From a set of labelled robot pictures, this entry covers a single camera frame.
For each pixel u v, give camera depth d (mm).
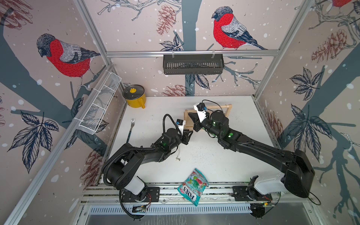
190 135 834
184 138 766
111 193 751
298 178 396
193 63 1037
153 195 732
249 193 658
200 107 601
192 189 724
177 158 873
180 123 762
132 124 1035
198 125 647
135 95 1074
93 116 848
